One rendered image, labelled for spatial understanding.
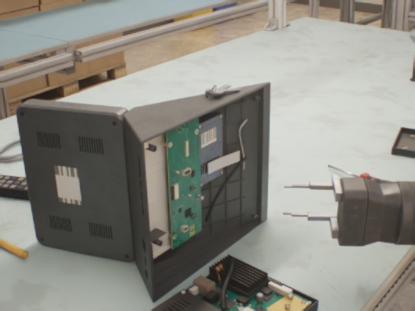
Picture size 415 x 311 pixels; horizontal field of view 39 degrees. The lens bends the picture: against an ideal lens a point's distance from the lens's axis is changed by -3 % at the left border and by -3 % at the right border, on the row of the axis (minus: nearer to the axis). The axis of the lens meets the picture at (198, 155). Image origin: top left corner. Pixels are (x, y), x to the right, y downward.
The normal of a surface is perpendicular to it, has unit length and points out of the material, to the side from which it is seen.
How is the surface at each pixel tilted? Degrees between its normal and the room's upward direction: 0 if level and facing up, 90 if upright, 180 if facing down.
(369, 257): 0
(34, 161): 90
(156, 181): 90
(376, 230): 90
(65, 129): 90
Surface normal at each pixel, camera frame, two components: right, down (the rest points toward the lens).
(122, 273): -0.03, -0.91
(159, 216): 0.78, 0.24
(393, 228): -0.26, 0.41
